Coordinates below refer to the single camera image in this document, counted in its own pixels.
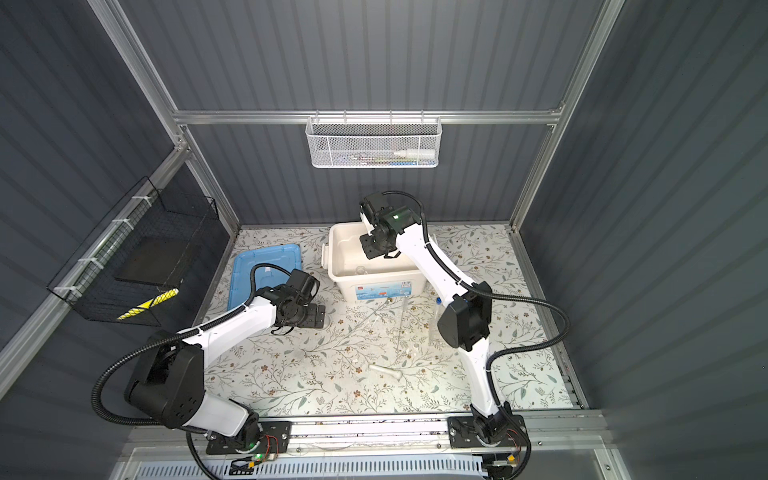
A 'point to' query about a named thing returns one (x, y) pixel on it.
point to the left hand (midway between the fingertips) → (306, 317)
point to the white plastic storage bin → (358, 277)
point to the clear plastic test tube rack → (434, 335)
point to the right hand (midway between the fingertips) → (375, 249)
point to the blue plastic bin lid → (288, 257)
